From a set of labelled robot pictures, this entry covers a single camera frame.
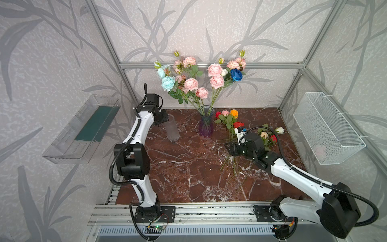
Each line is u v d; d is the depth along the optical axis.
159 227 0.71
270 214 0.72
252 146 0.61
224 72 0.79
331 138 0.62
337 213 0.39
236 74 0.75
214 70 0.75
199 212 0.75
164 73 0.70
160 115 0.81
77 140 0.64
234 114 1.12
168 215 0.73
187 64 0.81
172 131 0.96
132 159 0.49
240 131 0.72
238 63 0.80
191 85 0.75
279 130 1.03
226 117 1.08
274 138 0.99
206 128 0.99
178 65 0.88
